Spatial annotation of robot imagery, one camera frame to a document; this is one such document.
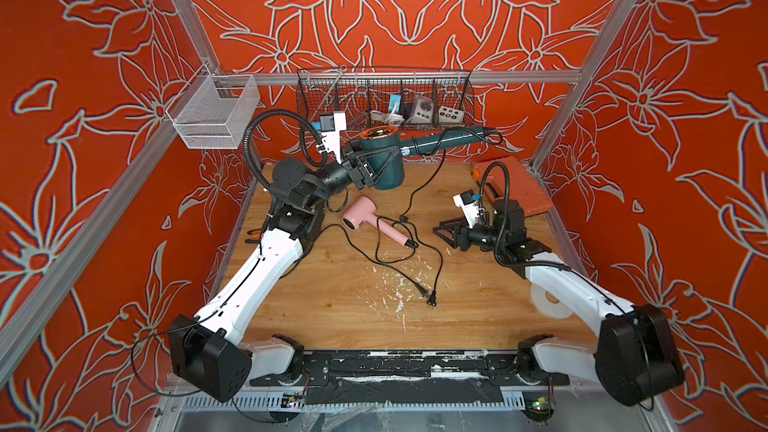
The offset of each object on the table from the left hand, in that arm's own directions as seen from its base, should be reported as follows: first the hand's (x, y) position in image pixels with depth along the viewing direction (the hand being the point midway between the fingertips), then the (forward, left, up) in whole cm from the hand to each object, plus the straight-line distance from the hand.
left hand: (391, 146), depth 54 cm
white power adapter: (+37, -9, -17) cm, 41 cm away
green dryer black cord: (+50, -21, -46) cm, 71 cm away
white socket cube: (+39, -17, -20) cm, 47 cm away
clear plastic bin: (+33, +58, -18) cm, 70 cm away
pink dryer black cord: (-11, -13, -48) cm, 51 cm away
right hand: (+2, -12, -30) cm, 32 cm away
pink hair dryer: (+17, +10, -44) cm, 48 cm away
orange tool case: (+34, -43, -43) cm, 70 cm away
